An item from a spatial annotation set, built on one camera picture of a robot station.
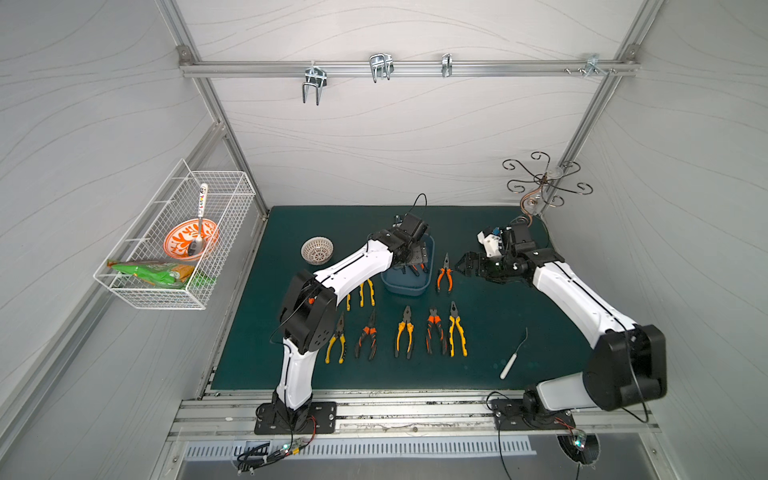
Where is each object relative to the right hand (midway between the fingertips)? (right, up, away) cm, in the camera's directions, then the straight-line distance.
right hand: (470, 267), depth 85 cm
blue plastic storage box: (-17, -7, +13) cm, 23 cm away
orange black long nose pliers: (-29, -19, +3) cm, 35 cm away
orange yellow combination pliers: (-18, -17, +4) cm, 25 cm away
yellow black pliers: (-33, -9, +11) cm, 36 cm away
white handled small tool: (+11, -26, -3) cm, 28 cm away
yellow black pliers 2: (-37, -13, +8) cm, 40 cm away
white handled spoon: (-67, +7, -18) cm, 70 cm away
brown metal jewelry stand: (+21, +23, -1) cm, 31 cm away
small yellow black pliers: (-3, -17, +5) cm, 18 cm away
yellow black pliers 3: (-38, -20, +2) cm, 43 cm away
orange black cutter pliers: (-10, -17, +6) cm, 21 cm away
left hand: (-16, +3, +6) cm, 17 cm away
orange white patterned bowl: (-72, +9, -17) cm, 74 cm away
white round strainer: (-49, +4, +20) cm, 53 cm away
